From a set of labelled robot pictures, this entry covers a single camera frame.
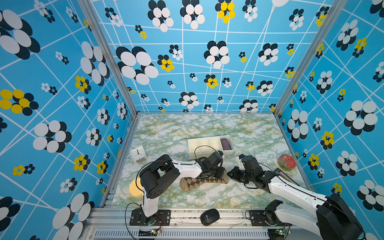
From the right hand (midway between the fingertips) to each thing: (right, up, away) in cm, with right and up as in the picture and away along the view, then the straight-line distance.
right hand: (227, 174), depth 85 cm
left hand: (-1, 0, +3) cm, 3 cm away
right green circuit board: (+20, -24, -14) cm, 34 cm away
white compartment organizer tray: (-14, +15, +1) cm, 20 cm away
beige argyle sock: (-22, -5, 0) cm, 23 cm away
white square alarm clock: (-55, +9, +9) cm, 56 cm away
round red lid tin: (+37, +5, +4) cm, 37 cm away
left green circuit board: (-40, -24, -14) cm, 49 cm away
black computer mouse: (-12, -17, -12) cm, 24 cm away
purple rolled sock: (+1, +16, +10) cm, 19 cm away
